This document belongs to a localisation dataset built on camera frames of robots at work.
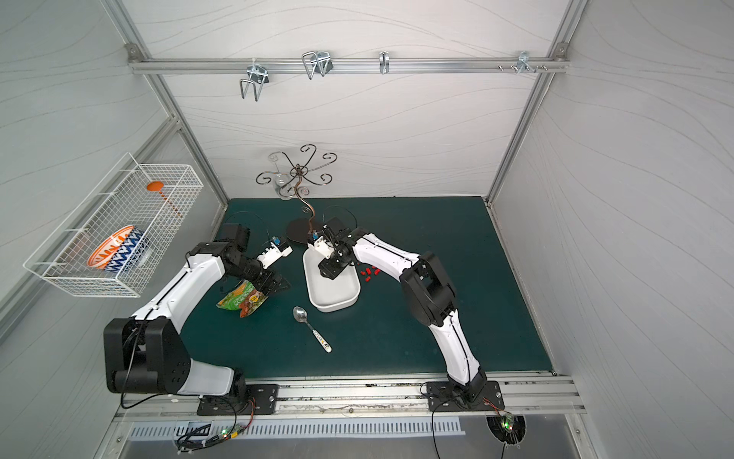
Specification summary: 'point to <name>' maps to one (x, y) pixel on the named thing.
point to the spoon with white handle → (300, 315)
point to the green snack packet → (244, 297)
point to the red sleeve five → (368, 278)
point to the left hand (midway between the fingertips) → (280, 277)
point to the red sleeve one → (377, 272)
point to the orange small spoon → (158, 186)
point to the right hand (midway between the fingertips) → (328, 265)
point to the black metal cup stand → (299, 229)
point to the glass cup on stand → (281, 180)
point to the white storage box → (330, 295)
